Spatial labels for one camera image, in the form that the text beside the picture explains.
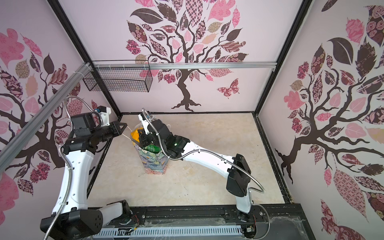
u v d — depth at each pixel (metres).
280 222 0.72
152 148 0.76
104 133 0.59
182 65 0.93
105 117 0.62
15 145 0.51
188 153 0.49
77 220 0.36
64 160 0.43
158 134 0.50
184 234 0.70
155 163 0.75
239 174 0.44
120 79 1.22
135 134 0.68
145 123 0.60
